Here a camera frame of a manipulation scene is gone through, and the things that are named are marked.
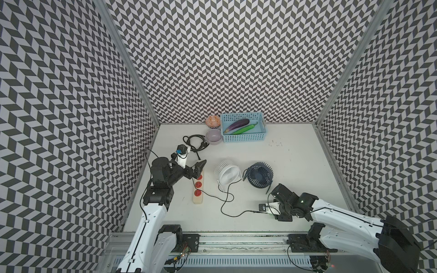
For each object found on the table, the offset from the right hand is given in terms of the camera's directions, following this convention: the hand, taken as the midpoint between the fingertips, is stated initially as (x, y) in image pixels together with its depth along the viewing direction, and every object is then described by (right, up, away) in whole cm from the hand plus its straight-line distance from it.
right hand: (277, 209), depth 82 cm
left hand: (-40, +26, -6) cm, 48 cm away
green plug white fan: (-5, +5, -12) cm, 14 cm away
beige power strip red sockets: (-40, +9, +5) cm, 41 cm away
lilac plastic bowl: (-33, +36, +23) cm, 54 cm away
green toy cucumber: (-13, +41, +28) cm, 52 cm away
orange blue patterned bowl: (-35, +47, +37) cm, 69 cm away
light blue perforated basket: (-4, +39, +34) cm, 51 cm away
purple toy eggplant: (-18, +44, +29) cm, 56 cm away
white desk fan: (-25, +18, -1) cm, 31 cm away
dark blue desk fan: (-8, +16, +2) cm, 19 cm away
